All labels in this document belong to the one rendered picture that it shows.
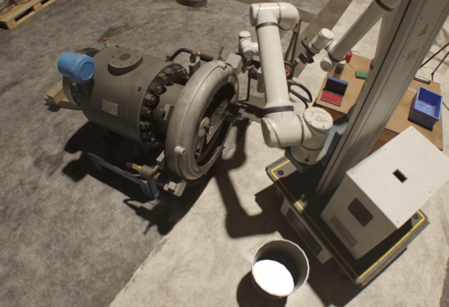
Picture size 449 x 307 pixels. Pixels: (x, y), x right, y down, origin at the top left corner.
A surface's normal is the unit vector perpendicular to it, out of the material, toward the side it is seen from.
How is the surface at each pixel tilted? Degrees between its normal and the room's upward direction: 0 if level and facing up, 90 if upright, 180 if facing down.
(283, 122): 35
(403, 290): 0
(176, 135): 55
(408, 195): 0
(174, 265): 0
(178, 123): 46
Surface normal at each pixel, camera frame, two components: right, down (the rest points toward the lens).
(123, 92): -0.28, -0.05
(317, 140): 0.14, 0.78
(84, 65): 0.90, 0.35
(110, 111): -0.39, 0.33
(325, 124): 0.15, -0.54
